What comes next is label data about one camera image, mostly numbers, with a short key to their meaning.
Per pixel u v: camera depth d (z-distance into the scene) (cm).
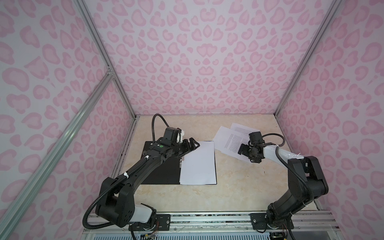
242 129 113
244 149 88
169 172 90
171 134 65
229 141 104
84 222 37
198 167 93
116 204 41
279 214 62
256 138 75
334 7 69
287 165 47
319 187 46
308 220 74
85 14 70
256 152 72
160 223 73
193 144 75
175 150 69
